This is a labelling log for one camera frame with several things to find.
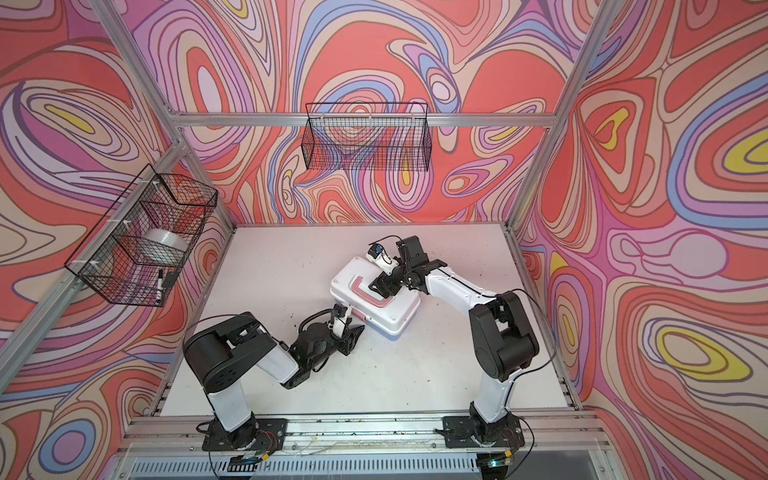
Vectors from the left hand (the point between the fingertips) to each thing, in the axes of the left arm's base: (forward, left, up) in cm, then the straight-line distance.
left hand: (362, 323), depth 90 cm
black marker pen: (-2, +48, +23) cm, 53 cm away
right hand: (+10, -7, +6) cm, 14 cm away
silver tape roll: (+9, +47, +29) cm, 56 cm away
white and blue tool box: (-2, -8, +9) cm, 12 cm away
